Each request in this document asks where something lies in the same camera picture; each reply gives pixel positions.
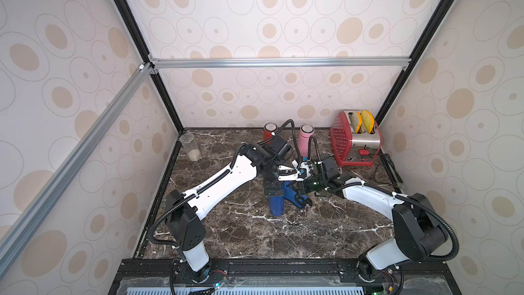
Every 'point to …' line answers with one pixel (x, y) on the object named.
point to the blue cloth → (289, 194)
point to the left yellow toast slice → (355, 119)
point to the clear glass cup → (190, 145)
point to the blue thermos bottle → (276, 205)
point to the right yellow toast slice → (368, 121)
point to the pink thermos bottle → (306, 131)
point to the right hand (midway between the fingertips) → (287, 190)
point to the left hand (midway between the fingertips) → (284, 178)
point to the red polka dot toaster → (353, 148)
